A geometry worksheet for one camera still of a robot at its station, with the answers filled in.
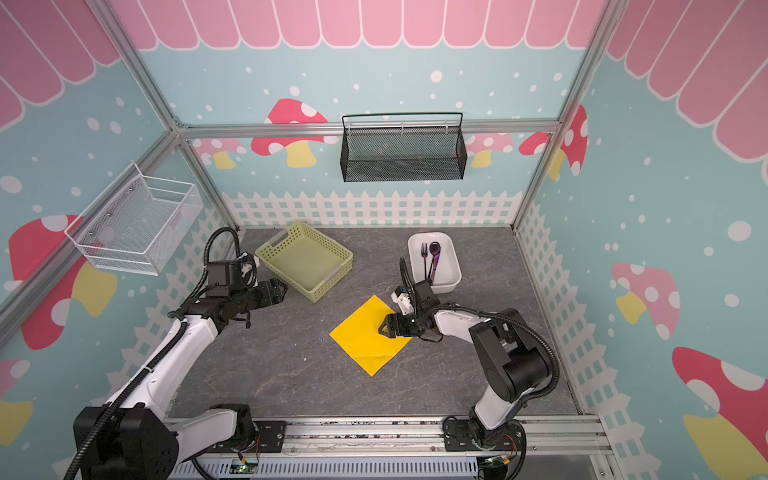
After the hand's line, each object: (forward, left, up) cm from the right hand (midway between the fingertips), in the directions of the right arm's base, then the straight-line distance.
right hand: (387, 329), depth 90 cm
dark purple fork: (+32, -13, -2) cm, 35 cm away
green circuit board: (-34, +34, -4) cm, 48 cm away
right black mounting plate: (-28, -18, -2) cm, 33 cm away
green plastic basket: (+29, +31, -2) cm, 43 cm away
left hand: (+5, +31, +13) cm, 34 cm away
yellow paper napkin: (-1, +9, -2) cm, 9 cm away
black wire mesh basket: (+44, -6, +32) cm, 55 cm away
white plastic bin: (+22, -21, -2) cm, 31 cm away
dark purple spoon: (+33, -17, -1) cm, 37 cm away
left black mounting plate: (-28, +30, -2) cm, 41 cm away
